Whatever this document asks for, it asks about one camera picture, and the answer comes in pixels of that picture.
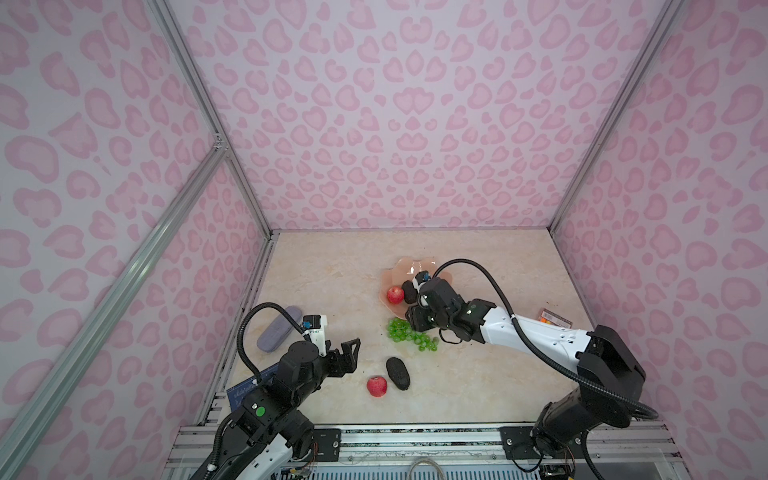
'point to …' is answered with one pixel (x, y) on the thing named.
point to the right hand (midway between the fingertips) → (415, 308)
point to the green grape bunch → (401, 329)
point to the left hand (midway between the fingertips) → (347, 338)
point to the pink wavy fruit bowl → (406, 269)
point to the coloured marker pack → (548, 316)
